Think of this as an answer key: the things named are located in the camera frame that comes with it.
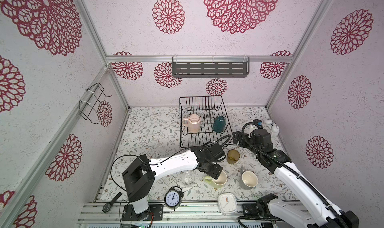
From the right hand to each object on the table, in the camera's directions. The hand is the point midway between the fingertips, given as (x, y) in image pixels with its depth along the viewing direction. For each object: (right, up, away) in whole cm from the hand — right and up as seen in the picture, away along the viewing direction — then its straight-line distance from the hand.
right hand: (241, 132), depth 78 cm
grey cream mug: (+5, -26, +3) cm, 27 cm away
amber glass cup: (-1, -15, +13) cm, 20 cm away
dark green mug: (-8, +4, +21) cm, 22 cm away
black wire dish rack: (-17, +7, +30) cm, 35 cm away
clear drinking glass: (-28, -26, +6) cm, 39 cm away
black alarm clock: (-35, -33, -2) cm, 48 cm away
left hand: (-15, -22, +1) cm, 26 cm away
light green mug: (-12, -25, -4) cm, 28 cm away
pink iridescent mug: (-25, +5, +16) cm, 30 cm away
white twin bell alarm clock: (+26, 0, +15) cm, 30 cm away
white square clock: (-8, -35, -4) cm, 36 cm away
